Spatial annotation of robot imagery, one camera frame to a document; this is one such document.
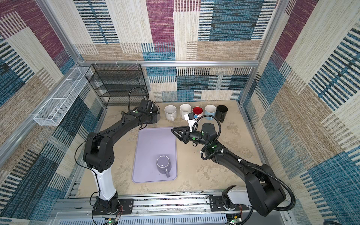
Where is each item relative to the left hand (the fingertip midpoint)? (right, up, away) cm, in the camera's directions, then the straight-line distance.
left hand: (154, 115), depth 95 cm
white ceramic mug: (+30, +4, +11) cm, 32 cm away
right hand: (+13, -9, -22) cm, 27 cm away
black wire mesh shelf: (-30, +24, +15) cm, 41 cm away
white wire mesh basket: (-46, +2, -24) cm, 52 cm away
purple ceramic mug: (+8, -28, -15) cm, 33 cm away
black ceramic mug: (+46, +2, +7) cm, 47 cm away
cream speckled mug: (+10, +2, +10) cm, 14 cm away
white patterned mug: (+20, +5, +10) cm, 23 cm away
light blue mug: (+39, +4, +8) cm, 40 cm away
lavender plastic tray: (-2, -19, +2) cm, 19 cm away
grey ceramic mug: (+1, -2, -8) cm, 9 cm away
